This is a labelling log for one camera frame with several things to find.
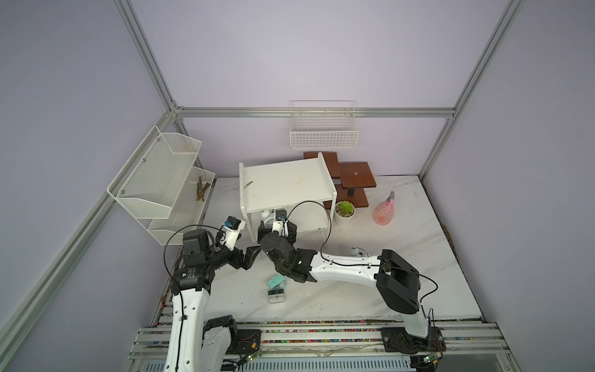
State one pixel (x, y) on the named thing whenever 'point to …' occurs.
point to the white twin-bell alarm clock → (268, 218)
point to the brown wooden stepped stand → (349, 178)
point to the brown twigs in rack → (201, 189)
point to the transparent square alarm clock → (276, 296)
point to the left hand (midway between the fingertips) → (248, 245)
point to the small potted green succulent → (344, 212)
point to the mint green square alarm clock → (275, 280)
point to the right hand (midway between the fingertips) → (274, 224)
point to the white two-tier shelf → (302, 190)
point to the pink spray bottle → (383, 211)
